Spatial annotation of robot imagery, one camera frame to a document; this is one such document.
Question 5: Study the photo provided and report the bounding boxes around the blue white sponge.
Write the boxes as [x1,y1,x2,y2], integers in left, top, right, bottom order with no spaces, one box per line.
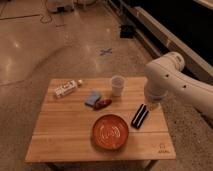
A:
[85,91,101,107]

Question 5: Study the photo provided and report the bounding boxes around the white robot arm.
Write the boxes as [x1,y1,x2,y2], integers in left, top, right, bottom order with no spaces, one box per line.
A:
[144,52,213,119]

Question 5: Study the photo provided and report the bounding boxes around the orange ceramic bowl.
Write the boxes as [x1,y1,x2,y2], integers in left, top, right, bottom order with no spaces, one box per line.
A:
[91,114,129,150]

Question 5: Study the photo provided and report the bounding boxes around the translucent plastic cup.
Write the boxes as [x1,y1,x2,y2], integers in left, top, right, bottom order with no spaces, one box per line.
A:
[111,75,125,97]

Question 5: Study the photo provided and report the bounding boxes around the dark red chili pepper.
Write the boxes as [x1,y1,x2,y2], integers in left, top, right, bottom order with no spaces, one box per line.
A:
[94,99,112,110]

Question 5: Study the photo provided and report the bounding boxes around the wooden folding table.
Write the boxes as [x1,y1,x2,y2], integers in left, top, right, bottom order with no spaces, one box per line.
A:
[25,77,176,163]

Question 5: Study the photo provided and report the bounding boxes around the black and white eraser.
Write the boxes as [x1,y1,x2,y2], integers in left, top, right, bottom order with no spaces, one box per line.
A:
[131,104,149,129]

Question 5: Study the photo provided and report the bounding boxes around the black box on floor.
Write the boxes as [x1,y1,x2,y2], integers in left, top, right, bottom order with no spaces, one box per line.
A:
[120,25,134,38]

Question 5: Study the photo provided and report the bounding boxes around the grey equipment base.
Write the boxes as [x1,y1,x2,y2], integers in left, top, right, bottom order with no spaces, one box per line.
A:
[46,0,74,13]

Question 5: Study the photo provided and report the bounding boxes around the grey wall rail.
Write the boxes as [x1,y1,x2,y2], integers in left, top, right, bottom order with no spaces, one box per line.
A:
[107,0,213,85]

